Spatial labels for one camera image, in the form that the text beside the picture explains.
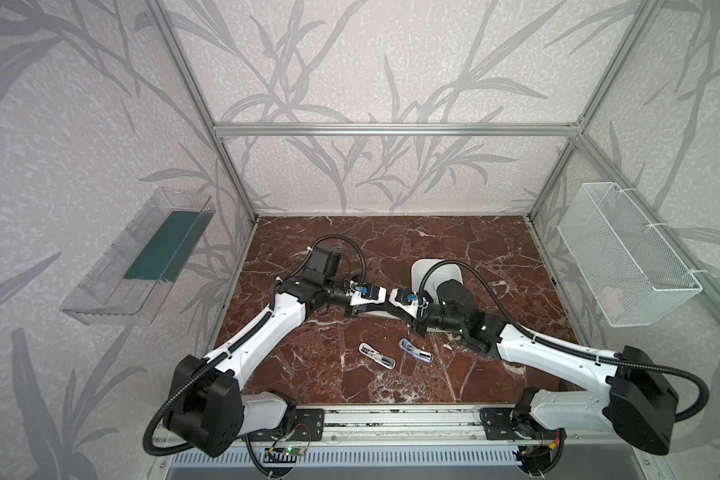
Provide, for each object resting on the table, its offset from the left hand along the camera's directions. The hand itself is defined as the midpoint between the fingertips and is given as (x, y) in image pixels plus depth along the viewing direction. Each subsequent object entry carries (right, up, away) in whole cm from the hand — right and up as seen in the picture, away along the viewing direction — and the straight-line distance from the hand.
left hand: (388, 289), depth 74 cm
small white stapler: (-3, -21, +11) cm, 24 cm away
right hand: (+1, -2, +3) cm, 4 cm away
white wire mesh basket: (+52, +6, -9) cm, 53 cm away
